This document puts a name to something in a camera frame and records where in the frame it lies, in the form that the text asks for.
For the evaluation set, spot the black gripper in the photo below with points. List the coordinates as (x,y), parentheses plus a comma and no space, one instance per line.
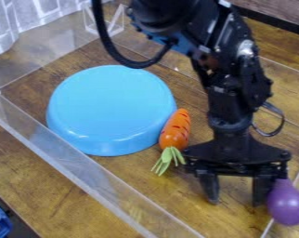
(233,153)

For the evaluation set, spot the purple toy eggplant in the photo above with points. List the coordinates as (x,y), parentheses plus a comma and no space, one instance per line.
(283,202)

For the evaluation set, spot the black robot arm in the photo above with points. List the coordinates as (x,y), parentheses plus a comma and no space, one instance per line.
(207,31)

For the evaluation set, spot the blue round tray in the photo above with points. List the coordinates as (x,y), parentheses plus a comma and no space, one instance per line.
(109,110)

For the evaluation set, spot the orange toy carrot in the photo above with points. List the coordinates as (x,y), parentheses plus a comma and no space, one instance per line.
(173,141)

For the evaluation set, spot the white curtain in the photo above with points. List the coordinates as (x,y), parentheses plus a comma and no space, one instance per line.
(21,15)

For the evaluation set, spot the clear acrylic enclosure wall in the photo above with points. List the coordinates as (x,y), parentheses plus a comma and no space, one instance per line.
(72,195)

